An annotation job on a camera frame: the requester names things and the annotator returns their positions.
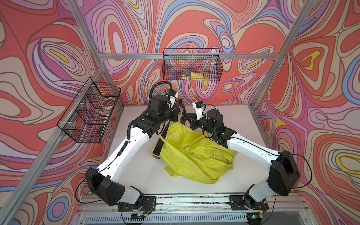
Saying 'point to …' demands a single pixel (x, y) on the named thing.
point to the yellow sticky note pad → (197, 76)
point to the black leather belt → (158, 148)
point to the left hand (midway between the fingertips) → (180, 108)
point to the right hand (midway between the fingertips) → (186, 118)
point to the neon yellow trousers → (189, 153)
